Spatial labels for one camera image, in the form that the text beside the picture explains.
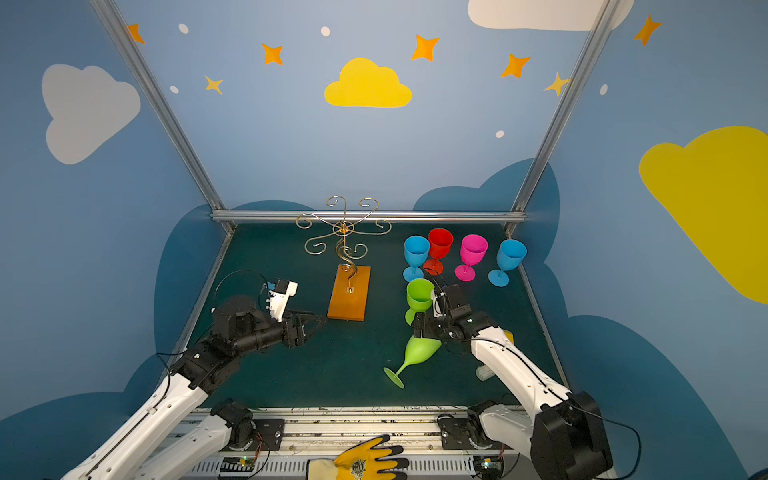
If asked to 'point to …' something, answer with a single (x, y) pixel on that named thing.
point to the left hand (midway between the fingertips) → (319, 315)
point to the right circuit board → (489, 466)
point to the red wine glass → (440, 242)
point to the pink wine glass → (473, 248)
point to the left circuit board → (238, 464)
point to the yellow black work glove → (363, 461)
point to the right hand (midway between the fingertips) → (427, 323)
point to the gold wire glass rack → (348, 246)
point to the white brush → (484, 373)
